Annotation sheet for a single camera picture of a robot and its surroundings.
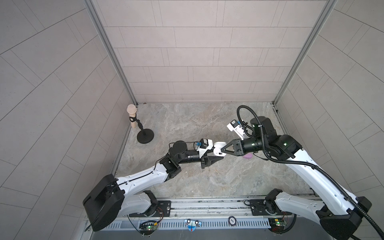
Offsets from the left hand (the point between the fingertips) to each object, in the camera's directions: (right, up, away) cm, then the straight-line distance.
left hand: (222, 155), depth 65 cm
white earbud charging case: (-2, +3, -3) cm, 5 cm away
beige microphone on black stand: (-45, +4, +32) cm, 55 cm away
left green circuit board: (-33, -33, 0) cm, 47 cm away
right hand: (0, +2, -3) cm, 4 cm away
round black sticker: (+5, -31, +3) cm, 32 cm away
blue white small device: (-13, -31, +1) cm, 33 cm away
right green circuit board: (+26, -33, +3) cm, 42 cm away
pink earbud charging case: (+9, +2, -8) cm, 12 cm away
